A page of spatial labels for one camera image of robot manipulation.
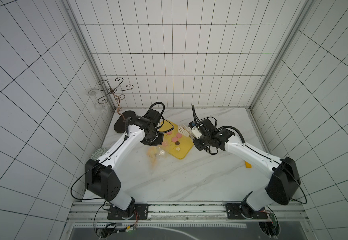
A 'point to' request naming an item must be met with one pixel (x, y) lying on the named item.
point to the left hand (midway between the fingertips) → (155, 146)
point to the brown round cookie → (177, 143)
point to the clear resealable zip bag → (156, 154)
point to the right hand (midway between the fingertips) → (196, 137)
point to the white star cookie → (178, 148)
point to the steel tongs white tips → (185, 131)
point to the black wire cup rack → (114, 90)
